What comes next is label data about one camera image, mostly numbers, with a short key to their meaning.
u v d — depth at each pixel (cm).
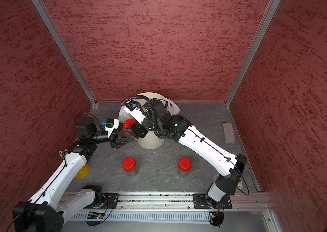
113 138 62
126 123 61
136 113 53
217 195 61
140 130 55
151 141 84
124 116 74
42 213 37
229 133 100
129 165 75
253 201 77
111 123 57
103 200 73
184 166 75
